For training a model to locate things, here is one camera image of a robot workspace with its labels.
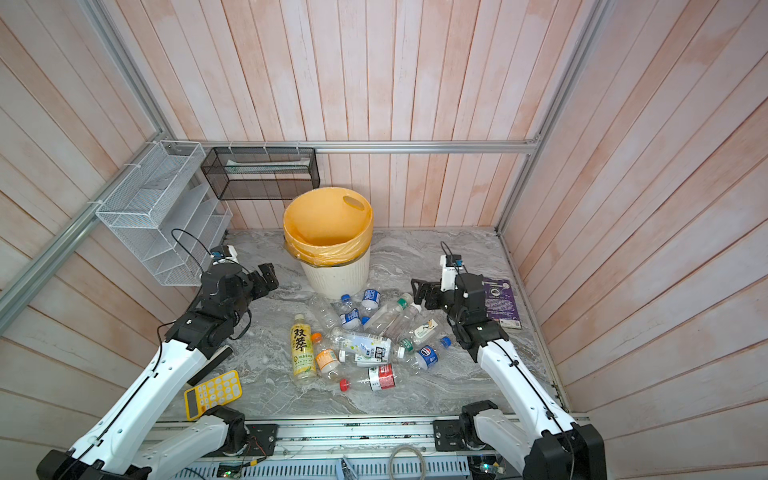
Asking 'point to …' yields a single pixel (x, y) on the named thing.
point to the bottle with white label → (424, 334)
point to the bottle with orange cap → (326, 358)
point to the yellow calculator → (216, 392)
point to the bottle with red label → (379, 378)
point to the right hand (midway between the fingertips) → (426, 280)
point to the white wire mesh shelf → (171, 225)
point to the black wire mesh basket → (261, 173)
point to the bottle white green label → (367, 350)
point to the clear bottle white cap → (401, 326)
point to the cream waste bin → (337, 281)
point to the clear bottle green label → (383, 319)
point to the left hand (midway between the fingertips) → (260, 278)
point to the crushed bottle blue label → (350, 319)
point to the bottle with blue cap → (427, 356)
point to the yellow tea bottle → (302, 351)
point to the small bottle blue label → (371, 298)
